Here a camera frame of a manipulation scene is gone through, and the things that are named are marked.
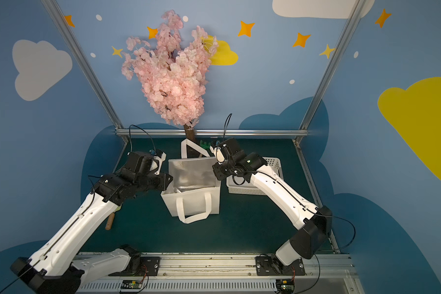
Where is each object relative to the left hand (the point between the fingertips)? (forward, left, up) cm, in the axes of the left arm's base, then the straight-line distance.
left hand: (170, 175), depth 73 cm
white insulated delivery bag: (-5, -10, -3) cm, 12 cm away
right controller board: (-34, -48, -28) cm, 65 cm away
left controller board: (-35, +14, -27) cm, 46 cm away
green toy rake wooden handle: (+38, -9, -23) cm, 46 cm away
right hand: (+6, -20, -1) cm, 21 cm away
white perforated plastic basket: (-7, -27, +6) cm, 29 cm away
